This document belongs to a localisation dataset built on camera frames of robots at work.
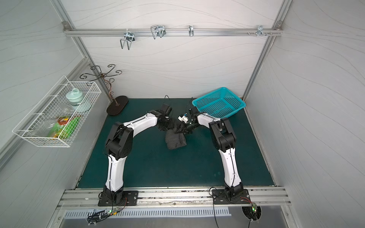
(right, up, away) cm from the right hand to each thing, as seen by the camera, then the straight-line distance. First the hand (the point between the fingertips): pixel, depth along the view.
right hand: (176, 133), depth 96 cm
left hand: (-2, +3, +2) cm, 4 cm away
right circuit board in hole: (+41, -33, -26) cm, 59 cm away
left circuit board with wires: (-35, -34, -30) cm, 57 cm away
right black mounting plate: (+27, -25, -30) cm, 48 cm away
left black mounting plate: (-22, -31, -23) cm, 44 cm away
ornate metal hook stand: (-47, +24, +20) cm, 56 cm away
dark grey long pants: (-1, -3, -8) cm, 9 cm away
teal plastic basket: (+35, +22, +22) cm, 47 cm away
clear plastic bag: (-55, +8, -34) cm, 65 cm away
